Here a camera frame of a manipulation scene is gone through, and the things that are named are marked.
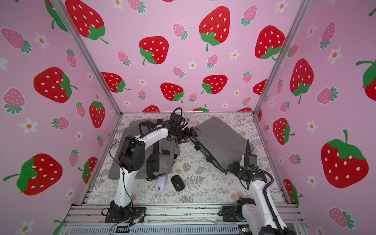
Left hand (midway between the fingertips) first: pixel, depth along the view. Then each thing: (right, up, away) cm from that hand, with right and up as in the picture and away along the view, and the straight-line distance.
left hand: (195, 137), depth 96 cm
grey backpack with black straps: (-22, -12, -10) cm, 27 cm away
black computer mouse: (-10, -25, -13) cm, 30 cm away
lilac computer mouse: (-20, -25, -14) cm, 35 cm away
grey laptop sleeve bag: (+19, -4, +3) cm, 20 cm away
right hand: (+21, -16, -12) cm, 29 cm away
